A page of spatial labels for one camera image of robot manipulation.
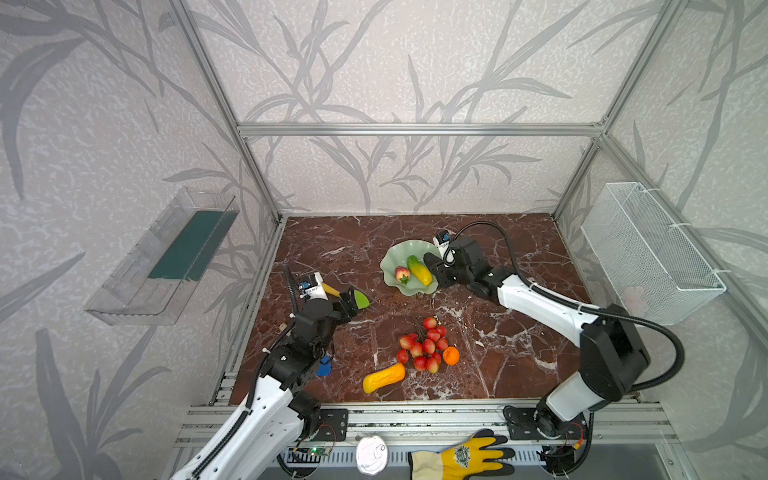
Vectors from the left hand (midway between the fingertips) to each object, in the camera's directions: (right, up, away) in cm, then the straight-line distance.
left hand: (347, 283), depth 77 cm
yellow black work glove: (+31, -39, -10) cm, 50 cm away
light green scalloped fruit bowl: (+12, +6, +27) cm, 30 cm away
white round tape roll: (+8, -36, -12) cm, 39 cm away
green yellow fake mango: (+20, +1, +21) cm, 29 cm away
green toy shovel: (+1, -9, +19) cm, 21 cm away
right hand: (+25, +7, +11) cm, 29 cm away
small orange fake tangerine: (+28, -21, +4) cm, 35 cm away
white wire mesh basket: (+69, +6, -13) cm, 70 cm away
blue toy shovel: (-7, -24, +4) cm, 25 cm away
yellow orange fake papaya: (+8, -25, 0) cm, 26 cm away
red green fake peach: (+14, 0, +21) cm, 25 cm away
